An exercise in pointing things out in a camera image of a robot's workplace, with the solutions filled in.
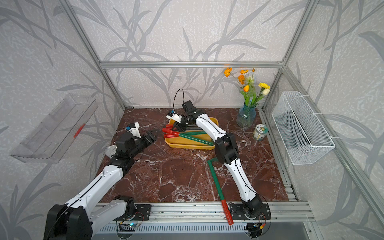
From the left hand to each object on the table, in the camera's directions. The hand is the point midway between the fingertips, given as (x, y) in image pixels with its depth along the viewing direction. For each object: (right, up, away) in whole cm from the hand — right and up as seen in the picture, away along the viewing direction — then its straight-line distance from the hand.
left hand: (156, 132), depth 80 cm
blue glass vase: (+56, +10, +21) cm, 60 cm away
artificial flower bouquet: (+57, +23, +15) cm, 63 cm away
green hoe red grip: (+2, 0, +14) cm, 14 cm away
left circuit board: (-10, -45, -9) cm, 47 cm away
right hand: (+6, +3, +15) cm, 17 cm away
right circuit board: (+50, -47, -8) cm, 69 cm away
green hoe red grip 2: (+9, -3, +13) cm, 16 cm away
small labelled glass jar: (+63, -1, +16) cm, 65 cm away
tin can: (-31, -12, +10) cm, 35 cm away
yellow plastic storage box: (+13, -7, +13) cm, 20 cm away
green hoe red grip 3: (+36, -36, -5) cm, 51 cm away
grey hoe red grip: (+21, +3, -5) cm, 22 cm away
